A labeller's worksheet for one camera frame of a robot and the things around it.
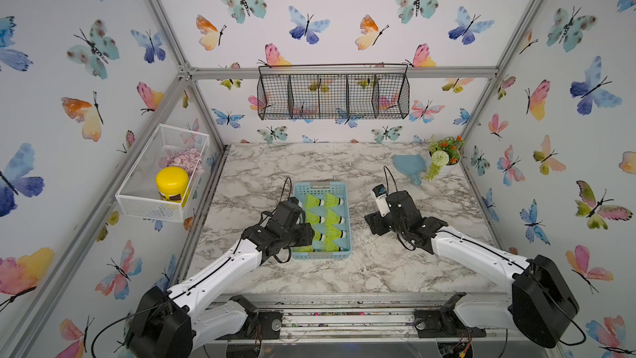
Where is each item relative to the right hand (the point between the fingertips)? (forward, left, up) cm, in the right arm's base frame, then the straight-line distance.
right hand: (376, 210), depth 85 cm
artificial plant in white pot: (+24, -27, +3) cm, 36 cm away
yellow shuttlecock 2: (+1, +15, -9) cm, 18 cm away
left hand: (-8, +21, -2) cm, 23 cm away
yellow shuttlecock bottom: (+9, +16, -9) cm, 20 cm away
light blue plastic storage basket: (+5, +17, -9) cm, 20 cm away
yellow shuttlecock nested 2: (-12, +24, -7) cm, 27 cm away
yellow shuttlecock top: (-10, +15, -8) cm, 20 cm away
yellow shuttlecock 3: (-5, +15, -8) cm, 18 cm away
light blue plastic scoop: (+35, -20, -15) cm, 43 cm away
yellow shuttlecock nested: (-6, +19, -9) cm, 22 cm away
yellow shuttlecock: (0, +22, -9) cm, 24 cm away
